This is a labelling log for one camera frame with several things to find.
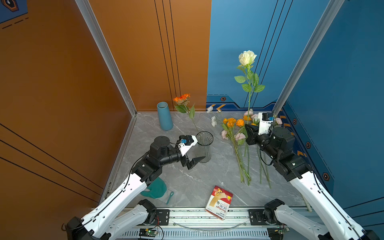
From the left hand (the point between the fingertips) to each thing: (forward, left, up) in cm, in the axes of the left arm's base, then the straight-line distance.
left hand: (199, 146), depth 67 cm
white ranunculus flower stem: (+38, -11, -24) cm, 46 cm away
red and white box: (-18, -11, -24) cm, 32 cm away
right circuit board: (-29, -38, -30) cm, 57 cm away
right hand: (+8, -21, +5) cm, 23 cm away
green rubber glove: (-10, +22, -28) cm, 37 cm away
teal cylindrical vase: (+33, +23, -21) cm, 45 cm away
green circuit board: (-30, +24, -30) cm, 48 cm away
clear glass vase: (+13, -4, -13) cm, 18 cm away
